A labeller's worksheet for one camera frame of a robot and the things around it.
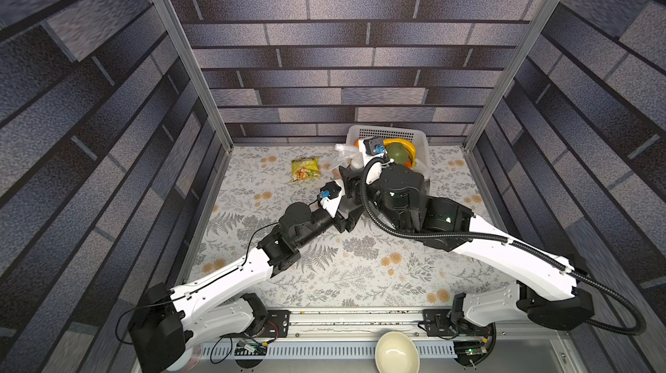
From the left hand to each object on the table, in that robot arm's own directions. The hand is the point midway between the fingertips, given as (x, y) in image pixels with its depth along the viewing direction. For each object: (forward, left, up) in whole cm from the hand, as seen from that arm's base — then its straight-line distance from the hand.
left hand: (357, 194), depth 66 cm
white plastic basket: (+46, -30, -22) cm, 60 cm away
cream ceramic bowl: (-32, -12, -30) cm, 45 cm away
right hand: (+2, +2, +10) cm, 10 cm away
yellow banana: (+39, -26, -21) cm, 51 cm away
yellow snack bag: (+30, +20, -26) cm, 45 cm away
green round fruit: (+32, -19, -17) cm, 41 cm away
